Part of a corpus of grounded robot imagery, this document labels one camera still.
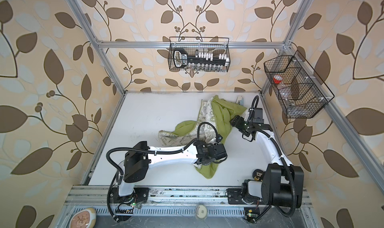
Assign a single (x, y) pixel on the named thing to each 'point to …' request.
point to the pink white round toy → (84, 218)
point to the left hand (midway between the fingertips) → (209, 149)
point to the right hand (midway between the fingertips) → (235, 125)
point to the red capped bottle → (277, 79)
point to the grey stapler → (238, 99)
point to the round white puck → (201, 211)
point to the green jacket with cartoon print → (212, 125)
